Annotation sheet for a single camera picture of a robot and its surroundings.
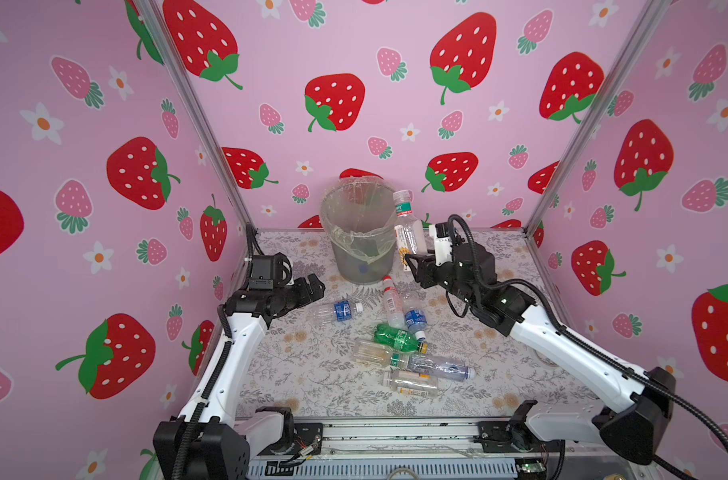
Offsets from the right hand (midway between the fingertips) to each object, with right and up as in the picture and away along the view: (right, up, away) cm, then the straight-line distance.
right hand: (412, 252), depth 71 cm
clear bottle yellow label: (-9, -30, +17) cm, 36 cm away
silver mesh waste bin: (-17, -6, +27) cm, 33 cm away
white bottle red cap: (-3, -19, +20) cm, 28 cm away
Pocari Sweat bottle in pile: (+4, -18, +22) cm, 28 cm away
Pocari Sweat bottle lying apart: (-22, -18, +21) cm, 36 cm away
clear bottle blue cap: (+10, -34, +15) cm, 38 cm away
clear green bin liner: (-14, +14, +33) cm, 39 cm away
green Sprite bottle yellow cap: (-2, -25, +15) cm, 29 cm away
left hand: (-26, -10, +8) cm, 29 cm away
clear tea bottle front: (+1, -36, +9) cm, 37 cm away
